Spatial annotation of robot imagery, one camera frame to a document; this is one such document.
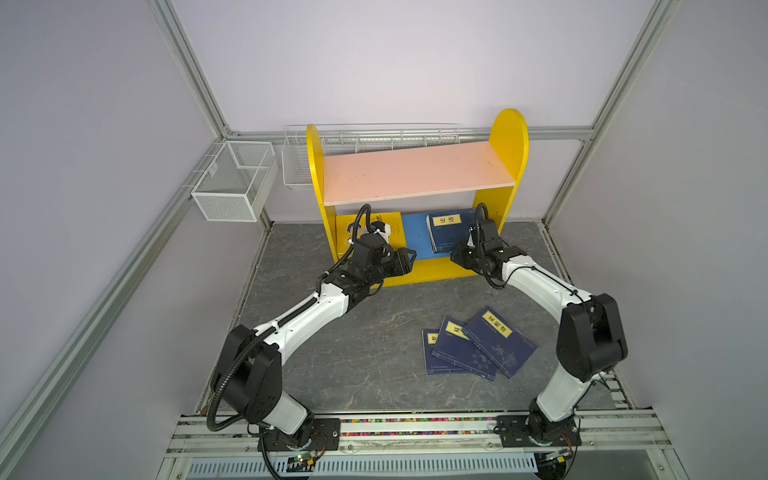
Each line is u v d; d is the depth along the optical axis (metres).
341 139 0.93
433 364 0.85
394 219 0.93
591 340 0.47
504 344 0.87
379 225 0.73
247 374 0.42
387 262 0.70
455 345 0.87
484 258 0.69
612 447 0.73
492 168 0.79
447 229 0.94
